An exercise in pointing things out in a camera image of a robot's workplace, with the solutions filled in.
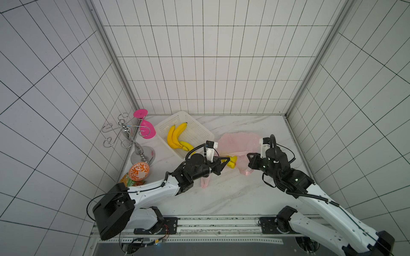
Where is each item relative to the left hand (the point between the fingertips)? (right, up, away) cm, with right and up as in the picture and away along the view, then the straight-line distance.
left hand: (227, 162), depth 74 cm
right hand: (+10, +5, +2) cm, 11 cm away
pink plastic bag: (+7, +7, +12) cm, 15 cm away
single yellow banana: (+2, 0, -1) cm, 2 cm away
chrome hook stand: (-49, +1, +18) cm, 52 cm away
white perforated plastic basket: (-18, +12, +33) cm, 39 cm away
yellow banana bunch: (-32, +10, +27) cm, 43 cm away
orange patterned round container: (-49, -9, +16) cm, 52 cm away
